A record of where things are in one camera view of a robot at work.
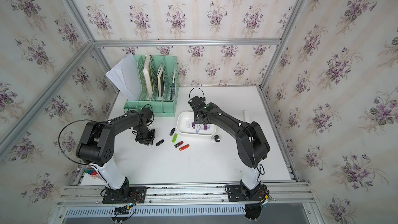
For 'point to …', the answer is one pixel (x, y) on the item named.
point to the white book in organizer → (148, 78)
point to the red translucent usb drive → (184, 147)
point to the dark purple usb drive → (205, 127)
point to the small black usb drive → (172, 131)
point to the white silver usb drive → (149, 146)
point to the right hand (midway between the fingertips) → (202, 119)
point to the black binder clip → (216, 138)
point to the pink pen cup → (93, 176)
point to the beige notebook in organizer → (158, 76)
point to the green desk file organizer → (162, 107)
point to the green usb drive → (174, 138)
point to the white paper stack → (125, 76)
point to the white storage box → (184, 127)
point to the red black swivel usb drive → (179, 144)
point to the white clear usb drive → (187, 124)
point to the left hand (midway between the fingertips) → (153, 143)
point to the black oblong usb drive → (159, 142)
